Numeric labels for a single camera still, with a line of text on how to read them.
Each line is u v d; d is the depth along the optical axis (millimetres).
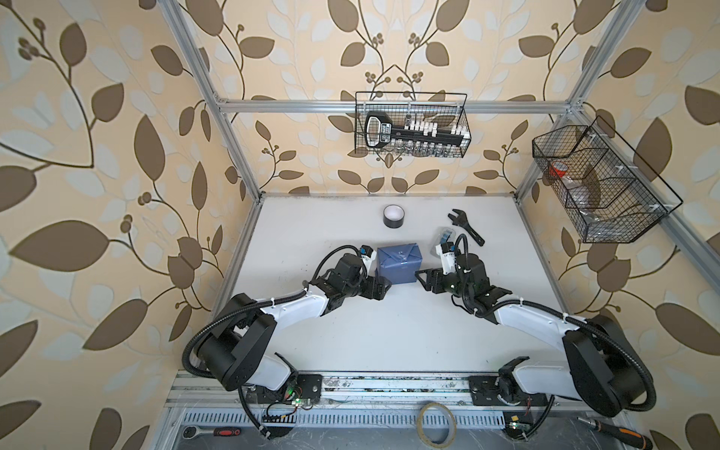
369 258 799
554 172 825
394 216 1139
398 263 845
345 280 683
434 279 768
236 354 428
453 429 657
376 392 753
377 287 783
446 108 911
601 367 416
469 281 679
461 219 1116
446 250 773
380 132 845
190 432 680
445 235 1014
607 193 740
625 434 668
